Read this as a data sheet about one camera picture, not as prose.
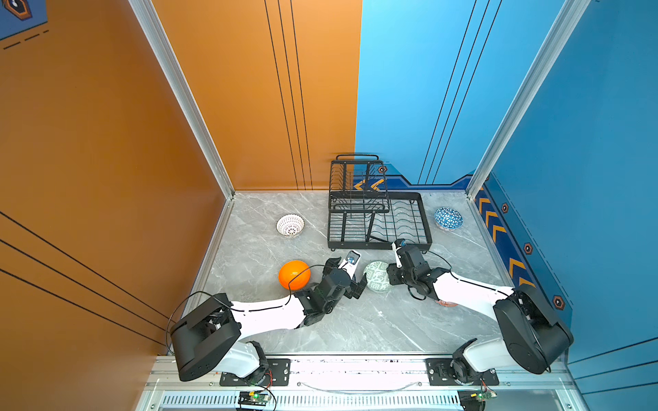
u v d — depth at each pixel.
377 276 0.92
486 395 0.69
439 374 0.72
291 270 0.91
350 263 0.69
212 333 0.43
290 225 1.06
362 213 0.89
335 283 0.61
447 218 1.09
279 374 0.74
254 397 0.71
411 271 0.70
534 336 0.43
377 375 0.76
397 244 0.83
